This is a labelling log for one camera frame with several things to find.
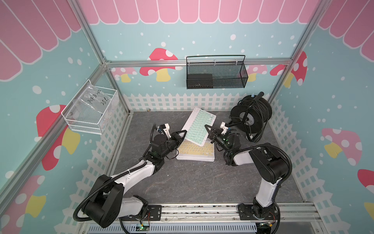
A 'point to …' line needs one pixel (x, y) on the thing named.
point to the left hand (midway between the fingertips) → (188, 133)
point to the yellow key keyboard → (191, 151)
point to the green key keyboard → (195, 126)
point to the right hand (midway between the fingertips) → (204, 125)
